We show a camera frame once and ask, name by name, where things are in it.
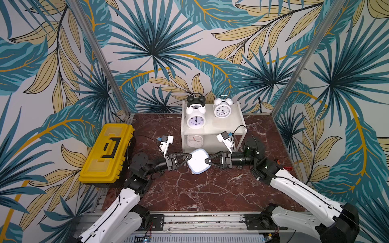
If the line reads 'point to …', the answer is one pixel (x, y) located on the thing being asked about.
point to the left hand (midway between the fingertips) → (190, 160)
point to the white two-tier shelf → (206, 138)
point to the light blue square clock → (196, 164)
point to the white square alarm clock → (194, 140)
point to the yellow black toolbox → (104, 165)
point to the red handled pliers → (288, 168)
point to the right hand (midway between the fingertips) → (206, 161)
